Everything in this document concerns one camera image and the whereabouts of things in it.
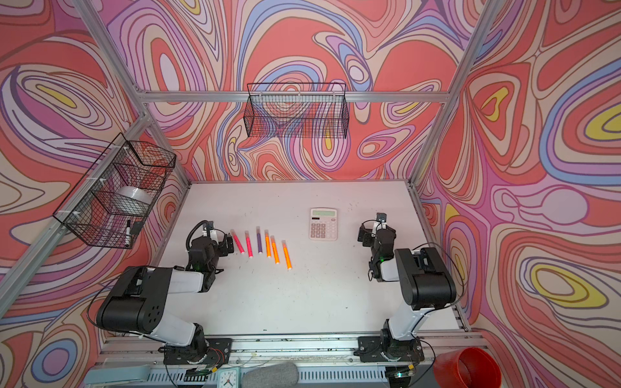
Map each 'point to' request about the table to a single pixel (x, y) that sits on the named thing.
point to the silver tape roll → (137, 193)
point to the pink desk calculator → (323, 224)
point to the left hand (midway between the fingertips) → (219, 233)
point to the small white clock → (228, 377)
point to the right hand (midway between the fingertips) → (375, 228)
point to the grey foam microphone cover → (279, 375)
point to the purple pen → (259, 242)
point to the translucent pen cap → (284, 243)
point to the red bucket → (466, 368)
